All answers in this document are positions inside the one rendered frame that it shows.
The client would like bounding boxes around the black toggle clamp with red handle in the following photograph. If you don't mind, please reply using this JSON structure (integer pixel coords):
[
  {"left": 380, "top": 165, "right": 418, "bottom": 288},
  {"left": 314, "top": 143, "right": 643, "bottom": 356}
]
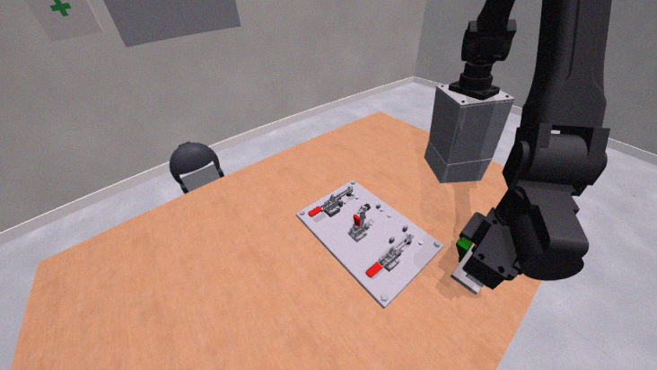
[{"left": 365, "top": 233, "right": 414, "bottom": 278}]

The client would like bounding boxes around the white fixture plate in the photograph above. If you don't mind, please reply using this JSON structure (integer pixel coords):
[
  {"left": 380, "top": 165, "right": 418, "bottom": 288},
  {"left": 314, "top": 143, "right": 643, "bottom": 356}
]
[{"left": 296, "top": 181, "right": 443, "bottom": 309}]

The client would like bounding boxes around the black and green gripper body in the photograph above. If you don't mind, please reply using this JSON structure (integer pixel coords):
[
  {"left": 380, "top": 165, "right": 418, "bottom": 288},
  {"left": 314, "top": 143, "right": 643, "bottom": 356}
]
[{"left": 460, "top": 208, "right": 522, "bottom": 278}]

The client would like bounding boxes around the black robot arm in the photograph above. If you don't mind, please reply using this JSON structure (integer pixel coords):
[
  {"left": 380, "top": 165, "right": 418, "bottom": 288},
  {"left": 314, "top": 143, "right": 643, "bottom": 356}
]
[{"left": 448, "top": 0, "right": 612, "bottom": 290}]

